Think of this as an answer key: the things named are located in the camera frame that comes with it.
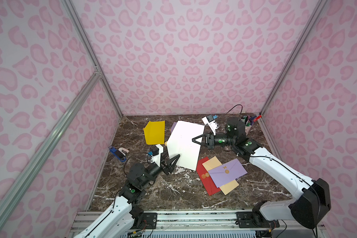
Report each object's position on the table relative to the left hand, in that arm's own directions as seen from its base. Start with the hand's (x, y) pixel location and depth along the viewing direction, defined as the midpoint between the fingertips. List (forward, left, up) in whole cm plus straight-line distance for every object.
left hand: (175, 151), depth 68 cm
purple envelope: (+1, -30, -26) cm, 39 cm away
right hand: (+2, -8, +4) cm, 9 cm away
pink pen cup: (+27, -47, -17) cm, 57 cm away
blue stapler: (+14, +37, -26) cm, 47 cm away
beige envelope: (+7, -23, -26) cm, 36 cm away
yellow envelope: (+33, +18, -28) cm, 47 cm away
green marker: (+29, -46, -15) cm, 57 cm away
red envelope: (-2, -17, -27) cm, 32 cm away
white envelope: (+3, -2, +4) cm, 5 cm away
